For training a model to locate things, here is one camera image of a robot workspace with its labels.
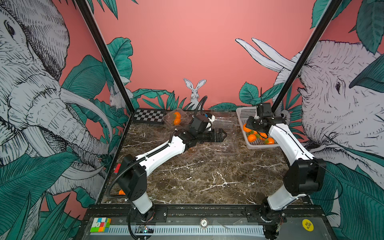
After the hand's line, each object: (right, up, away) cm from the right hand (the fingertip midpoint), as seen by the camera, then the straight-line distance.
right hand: (247, 120), depth 88 cm
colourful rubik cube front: (-74, -48, -22) cm, 91 cm away
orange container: (-45, 0, +19) cm, 49 cm away
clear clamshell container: (-53, +2, +29) cm, 61 cm away
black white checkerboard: (-64, +4, +24) cm, 68 cm away
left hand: (-17, -7, -11) cm, 22 cm away
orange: (-45, +5, +23) cm, 51 cm away
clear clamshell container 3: (-11, -19, +12) cm, 25 cm away
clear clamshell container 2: (-10, 0, +13) cm, 16 cm away
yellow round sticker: (+24, -52, -17) cm, 59 cm away
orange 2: (+6, -12, +10) cm, 17 cm away
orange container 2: (-2, -5, -3) cm, 6 cm away
